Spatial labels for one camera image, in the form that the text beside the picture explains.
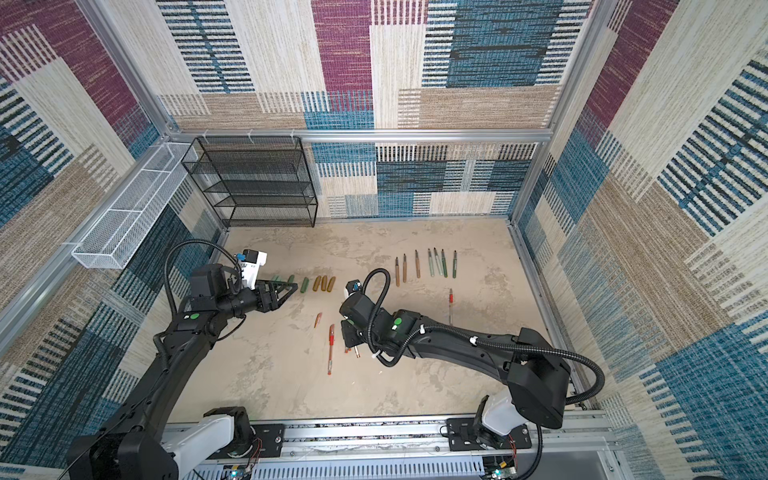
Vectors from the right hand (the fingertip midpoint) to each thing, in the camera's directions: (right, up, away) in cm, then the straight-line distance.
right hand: (350, 329), depth 79 cm
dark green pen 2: (+34, +15, +29) cm, 47 cm away
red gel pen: (-7, -7, +11) cm, 14 cm away
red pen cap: (-12, 0, +16) cm, 20 cm away
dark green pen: (+30, +16, +29) cm, 45 cm away
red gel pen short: (+30, +2, +18) cm, 35 cm away
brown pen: (+21, +15, +29) cm, 39 cm away
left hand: (-15, +12, -1) cm, 20 cm away
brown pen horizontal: (+16, +14, +28) cm, 35 cm away
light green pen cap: (-27, +11, +24) cm, 38 cm away
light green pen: (+25, +16, +30) cm, 42 cm away
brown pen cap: (-14, +9, +23) cm, 29 cm away
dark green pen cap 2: (-18, +9, +24) cm, 31 cm away
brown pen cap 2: (-9, +9, +23) cm, 27 cm away
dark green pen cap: (-23, +11, +24) cm, 35 cm away
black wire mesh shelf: (-38, +45, +32) cm, 67 cm away
